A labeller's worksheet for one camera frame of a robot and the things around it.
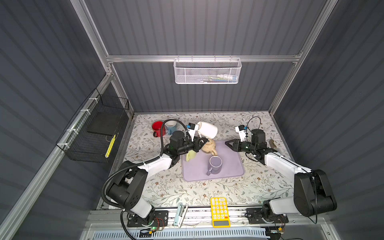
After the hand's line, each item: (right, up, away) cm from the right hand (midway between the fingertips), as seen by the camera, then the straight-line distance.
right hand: (228, 144), depth 86 cm
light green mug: (-22, -8, +5) cm, 24 cm away
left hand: (-13, +3, -4) cm, 14 cm away
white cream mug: (-13, +8, -8) cm, 17 cm away
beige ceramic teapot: (-11, -3, +5) cm, 12 cm away
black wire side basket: (-71, +4, -13) cm, 73 cm away
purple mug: (-9, -12, -3) cm, 15 cm away
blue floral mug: (-36, +10, +14) cm, 40 cm away
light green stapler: (-27, -34, -12) cm, 45 cm away
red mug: (-48, +10, +23) cm, 54 cm away
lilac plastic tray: (-19, -17, +7) cm, 26 cm away
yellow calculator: (-7, -33, -12) cm, 36 cm away
